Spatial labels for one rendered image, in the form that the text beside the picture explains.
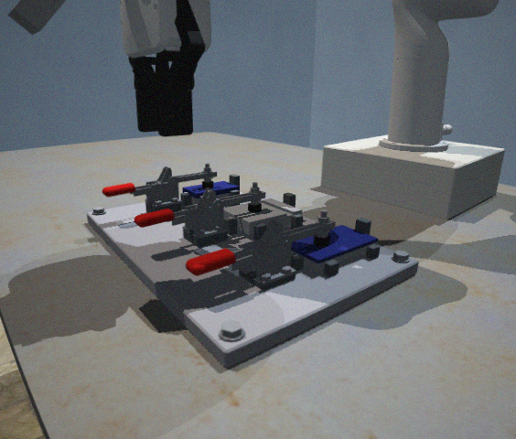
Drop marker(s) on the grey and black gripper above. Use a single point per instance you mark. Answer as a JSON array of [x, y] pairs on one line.
[[147, 27]]

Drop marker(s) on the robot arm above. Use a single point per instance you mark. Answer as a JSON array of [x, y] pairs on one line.
[[419, 73]]

